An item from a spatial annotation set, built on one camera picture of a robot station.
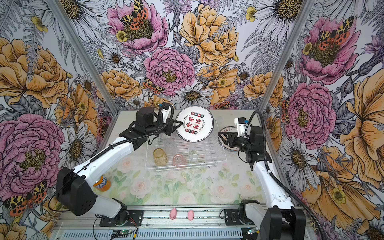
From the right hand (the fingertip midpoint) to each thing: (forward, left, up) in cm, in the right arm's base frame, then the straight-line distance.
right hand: (221, 138), depth 77 cm
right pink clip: (-30, +16, -22) cm, 41 cm away
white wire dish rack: (+4, +28, -19) cm, 34 cm away
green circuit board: (-36, +49, -23) cm, 65 cm away
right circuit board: (-37, -13, -24) cm, 46 cm away
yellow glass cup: (-3, +33, -14) cm, 36 cm away
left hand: (+4, +20, +5) cm, 21 cm away
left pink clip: (-29, +25, -23) cm, 45 cm away
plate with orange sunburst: (+21, -10, -19) cm, 30 cm away
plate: (+6, +11, +5) cm, 14 cm away
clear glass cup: (+3, +10, -24) cm, 26 cm away
